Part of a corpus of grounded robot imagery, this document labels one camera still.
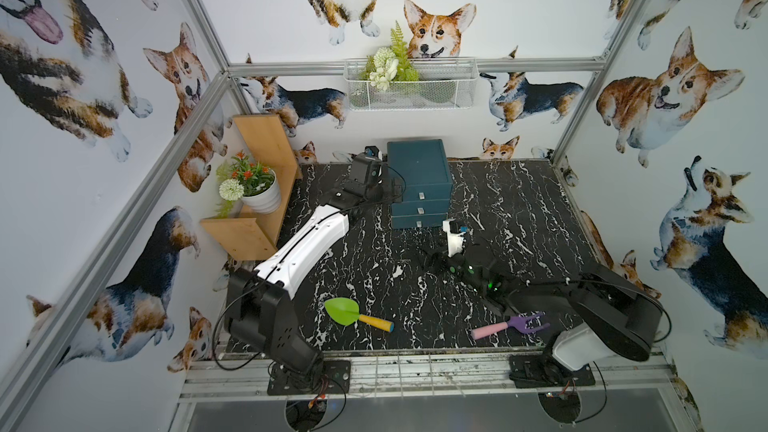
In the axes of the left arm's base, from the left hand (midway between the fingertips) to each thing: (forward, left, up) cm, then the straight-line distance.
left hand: (384, 176), depth 84 cm
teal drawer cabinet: (+6, -11, -3) cm, 13 cm away
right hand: (-13, -13, -9) cm, 20 cm away
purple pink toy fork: (-33, -36, -24) cm, 55 cm away
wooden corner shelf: (+23, +42, -6) cm, 48 cm away
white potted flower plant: (+2, +42, -3) cm, 43 cm away
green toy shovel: (-30, +11, -24) cm, 40 cm away
